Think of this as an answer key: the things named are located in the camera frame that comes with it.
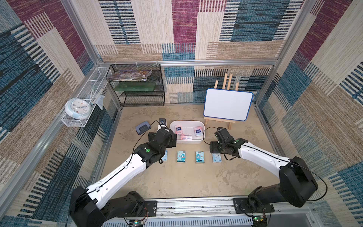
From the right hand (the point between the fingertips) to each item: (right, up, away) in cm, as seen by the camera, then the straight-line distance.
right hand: (215, 145), depth 89 cm
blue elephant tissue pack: (-31, -8, 0) cm, 32 cm away
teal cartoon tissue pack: (-21, -7, 0) cm, 22 cm away
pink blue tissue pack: (-9, +8, +10) cm, 16 cm away
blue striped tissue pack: (+1, -8, 0) cm, 8 cm away
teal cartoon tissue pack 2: (-10, -7, 0) cm, 12 cm away
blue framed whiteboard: (+9, +26, +4) cm, 28 cm away
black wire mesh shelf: (-54, +33, +30) cm, 70 cm away
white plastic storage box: (-16, +7, +13) cm, 22 cm away
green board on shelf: (-58, +40, +17) cm, 73 cm away
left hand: (-29, +9, -10) cm, 32 cm away
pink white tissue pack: (-18, +5, +3) cm, 19 cm away
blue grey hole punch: (-49, +10, +15) cm, 52 cm away
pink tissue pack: (-23, +9, +13) cm, 28 cm away
